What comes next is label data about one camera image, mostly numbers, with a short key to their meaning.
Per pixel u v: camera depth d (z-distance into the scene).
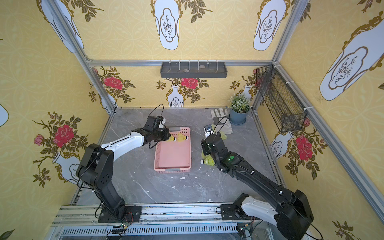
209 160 0.89
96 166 0.47
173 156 0.93
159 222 0.72
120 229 0.73
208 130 0.67
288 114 0.84
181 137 1.00
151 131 0.73
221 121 1.13
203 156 0.93
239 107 1.00
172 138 0.98
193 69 0.92
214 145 0.57
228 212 0.74
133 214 0.73
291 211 0.39
